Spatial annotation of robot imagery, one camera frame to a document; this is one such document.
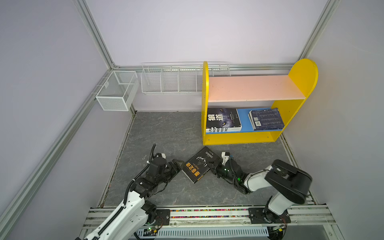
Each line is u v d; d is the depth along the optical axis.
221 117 0.91
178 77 0.98
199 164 0.86
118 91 1.08
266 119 0.91
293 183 0.47
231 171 0.67
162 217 0.73
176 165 0.71
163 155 0.76
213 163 0.81
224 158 0.83
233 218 0.74
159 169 0.60
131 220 0.57
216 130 0.89
